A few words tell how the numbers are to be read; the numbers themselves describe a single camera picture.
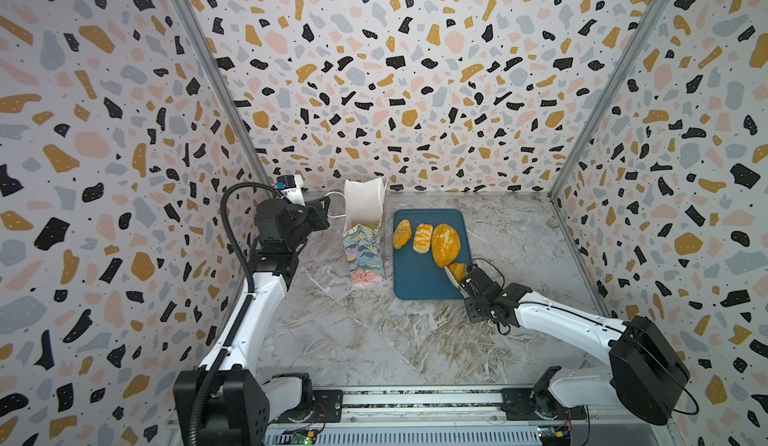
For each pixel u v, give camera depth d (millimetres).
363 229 793
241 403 385
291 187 658
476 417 730
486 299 668
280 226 558
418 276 975
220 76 864
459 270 937
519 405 734
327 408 733
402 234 1047
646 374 418
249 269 541
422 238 1030
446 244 999
